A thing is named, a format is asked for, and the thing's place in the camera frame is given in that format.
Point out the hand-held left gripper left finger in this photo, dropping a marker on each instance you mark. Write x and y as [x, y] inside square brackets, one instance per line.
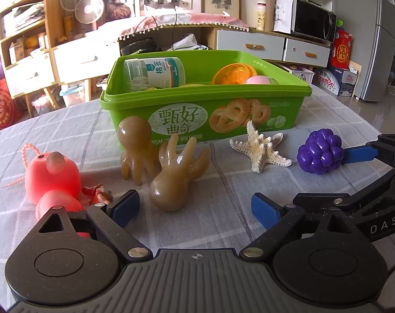
[127, 207]

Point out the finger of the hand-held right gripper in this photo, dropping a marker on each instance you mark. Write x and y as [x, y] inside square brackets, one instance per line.
[359, 155]
[373, 192]

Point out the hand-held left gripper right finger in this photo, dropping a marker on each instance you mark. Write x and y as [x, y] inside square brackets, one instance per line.
[266, 210]

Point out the purple toy grapes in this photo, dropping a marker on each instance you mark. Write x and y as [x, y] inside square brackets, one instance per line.
[319, 151]

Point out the green plastic box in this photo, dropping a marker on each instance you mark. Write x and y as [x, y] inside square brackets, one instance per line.
[138, 104]

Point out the pink egg toy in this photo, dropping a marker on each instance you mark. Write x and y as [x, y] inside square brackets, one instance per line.
[257, 80]

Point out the clear cotton swab jar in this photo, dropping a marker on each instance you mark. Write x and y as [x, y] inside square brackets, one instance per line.
[158, 71]

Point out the orange toy cup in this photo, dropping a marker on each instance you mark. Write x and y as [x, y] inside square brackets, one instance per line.
[233, 73]

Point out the small red figure toy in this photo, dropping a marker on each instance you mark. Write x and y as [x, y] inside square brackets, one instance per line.
[99, 194]

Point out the brown lying octopus toy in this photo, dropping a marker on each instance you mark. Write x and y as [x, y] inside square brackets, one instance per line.
[171, 186]

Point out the white starfish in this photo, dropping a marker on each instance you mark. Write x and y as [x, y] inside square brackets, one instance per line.
[257, 150]

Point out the brown upright octopus toy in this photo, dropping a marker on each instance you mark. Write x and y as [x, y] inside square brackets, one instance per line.
[133, 137]

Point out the blue and white carton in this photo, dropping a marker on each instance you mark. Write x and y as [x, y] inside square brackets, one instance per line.
[337, 81]

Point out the pink rubber animal toy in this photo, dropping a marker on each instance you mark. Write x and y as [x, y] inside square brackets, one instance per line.
[50, 179]

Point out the white plastic crate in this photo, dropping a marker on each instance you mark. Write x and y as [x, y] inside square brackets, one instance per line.
[301, 75]

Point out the red gift box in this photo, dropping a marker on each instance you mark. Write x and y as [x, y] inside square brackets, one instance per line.
[341, 50]

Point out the white cabinet drawer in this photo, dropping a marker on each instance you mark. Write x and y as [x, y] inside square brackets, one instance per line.
[306, 52]
[31, 73]
[86, 62]
[249, 44]

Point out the grey refrigerator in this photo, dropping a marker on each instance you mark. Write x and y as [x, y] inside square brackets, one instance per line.
[380, 36]

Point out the clear box with blue lid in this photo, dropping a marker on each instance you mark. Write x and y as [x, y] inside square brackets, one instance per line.
[71, 96]

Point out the clear storage box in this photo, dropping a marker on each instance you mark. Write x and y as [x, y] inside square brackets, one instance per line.
[44, 103]

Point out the black microwave oven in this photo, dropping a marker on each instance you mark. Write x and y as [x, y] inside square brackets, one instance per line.
[313, 21]

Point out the red shopping bag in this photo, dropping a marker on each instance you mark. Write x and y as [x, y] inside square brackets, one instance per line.
[3, 104]

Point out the black bag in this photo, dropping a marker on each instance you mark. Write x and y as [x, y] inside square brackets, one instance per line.
[137, 46]

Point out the tall paper canister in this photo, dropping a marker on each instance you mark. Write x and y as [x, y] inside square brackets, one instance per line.
[261, 9]

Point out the pile of papers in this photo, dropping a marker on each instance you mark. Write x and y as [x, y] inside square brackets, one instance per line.
[187, 42]

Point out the pink patterned cloth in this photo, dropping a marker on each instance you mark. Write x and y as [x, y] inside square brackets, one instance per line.
[190, 19]

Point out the framed cat picture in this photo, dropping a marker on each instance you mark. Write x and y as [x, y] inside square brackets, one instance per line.
[120, 1]

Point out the wooden cabinet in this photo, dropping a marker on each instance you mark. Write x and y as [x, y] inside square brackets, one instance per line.
[50, 9]

